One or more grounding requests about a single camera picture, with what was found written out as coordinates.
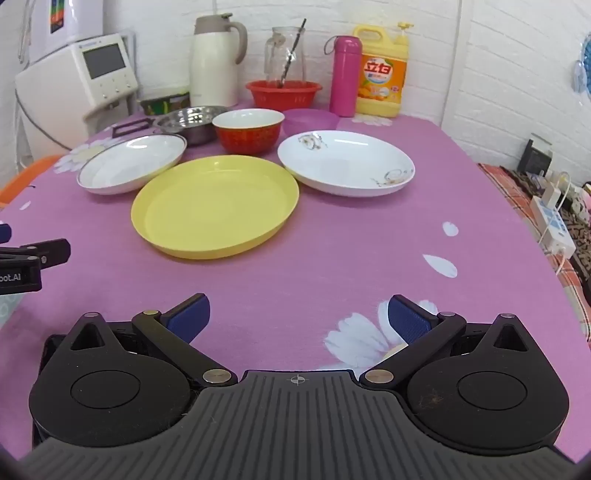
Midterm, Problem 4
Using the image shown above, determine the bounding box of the stainless steel bowl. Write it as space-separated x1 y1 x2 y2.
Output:
155 106 228 147

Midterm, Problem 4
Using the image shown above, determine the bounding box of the red ceramic bowl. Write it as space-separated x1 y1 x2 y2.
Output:
212 108 284 155

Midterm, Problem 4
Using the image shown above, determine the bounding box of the purple plastic bowl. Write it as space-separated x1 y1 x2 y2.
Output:
283 108 339 136

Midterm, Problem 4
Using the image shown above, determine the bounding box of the orange plastic stool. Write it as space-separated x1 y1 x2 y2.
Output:
0 155 61 208

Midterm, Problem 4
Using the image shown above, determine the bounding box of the pink floral tablecloth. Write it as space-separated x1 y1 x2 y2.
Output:
1 116 590 459

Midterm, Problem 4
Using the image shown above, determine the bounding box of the white silver-rimmed plate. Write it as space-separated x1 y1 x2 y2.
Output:
77 134 187 196

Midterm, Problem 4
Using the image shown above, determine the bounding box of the yellow plastic plate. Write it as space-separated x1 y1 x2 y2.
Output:
130 155 300 260

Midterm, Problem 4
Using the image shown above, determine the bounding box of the white countertop water dispenser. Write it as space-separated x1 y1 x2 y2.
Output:
15 34 138 160

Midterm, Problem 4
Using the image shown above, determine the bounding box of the white power strip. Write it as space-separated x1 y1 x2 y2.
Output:
530 196 576 259

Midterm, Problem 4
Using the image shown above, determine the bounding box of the green instant noodle bowl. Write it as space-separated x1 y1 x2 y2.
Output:
138 92 190 116

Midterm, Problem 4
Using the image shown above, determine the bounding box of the white charger plug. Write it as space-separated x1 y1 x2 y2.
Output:
541 183 561 210

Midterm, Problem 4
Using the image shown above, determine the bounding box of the white floral ceramic plate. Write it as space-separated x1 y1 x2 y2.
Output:
277 130 416 198

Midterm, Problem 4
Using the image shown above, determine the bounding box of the black box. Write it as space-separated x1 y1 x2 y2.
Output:
517 139 552 176

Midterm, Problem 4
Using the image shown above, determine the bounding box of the white water purifier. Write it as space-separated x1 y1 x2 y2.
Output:
18 0 104 65

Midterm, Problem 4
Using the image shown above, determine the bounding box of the red plastic basket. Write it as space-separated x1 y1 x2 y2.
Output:
245 80 322 112

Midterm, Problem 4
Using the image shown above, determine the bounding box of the cream thermos jug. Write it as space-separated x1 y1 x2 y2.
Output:
189 13 247 107

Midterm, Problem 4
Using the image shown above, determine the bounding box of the black stirring stick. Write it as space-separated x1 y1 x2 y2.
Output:
279 18 308 89

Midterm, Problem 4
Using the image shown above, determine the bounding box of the yellow detergent bottle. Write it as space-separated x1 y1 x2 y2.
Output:
353 22 414 118

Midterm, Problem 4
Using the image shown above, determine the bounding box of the pink thermos bottle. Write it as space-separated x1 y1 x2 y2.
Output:
325 35 363 118

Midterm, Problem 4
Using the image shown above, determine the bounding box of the glass pitcher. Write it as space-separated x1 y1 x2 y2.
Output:
263 27 307 83

